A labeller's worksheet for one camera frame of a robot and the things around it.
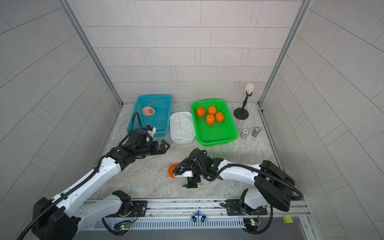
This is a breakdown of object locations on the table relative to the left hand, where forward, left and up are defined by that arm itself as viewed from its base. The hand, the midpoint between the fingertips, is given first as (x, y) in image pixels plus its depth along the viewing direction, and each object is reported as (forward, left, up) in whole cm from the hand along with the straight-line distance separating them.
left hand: (166, 144), depth 79 cm
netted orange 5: (+29, +18, -6) cm, 35 cm away
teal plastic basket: (+40, +11, -10) cm, 42 cm away
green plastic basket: (+16, -32, -12) cm, 38 cm away
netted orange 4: (-10, -2, -10) cm, 14 cm away
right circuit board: (-33, -42, -13) cm, 55 cm away
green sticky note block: (-32, -58, -10) cm, 66 cm away
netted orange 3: (+24, -25, -8) cm, 36 cm away
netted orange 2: (+32, -27, -7) cm, 42 cm away
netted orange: (+31, -18, -8) cm, 37 cm away
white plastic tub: (+8, -9, -10) cm, 16 cm away
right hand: (-13, -9, -10) cm, 19 cm away
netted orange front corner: (+26, -32, -7) cm, 42 cm away
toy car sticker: (-31, -17, -12) cm, 37 cm away
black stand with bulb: (+32, -49, -11) cm, 60 cm away
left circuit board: (-33, +19, -16) cm, 41 cm away
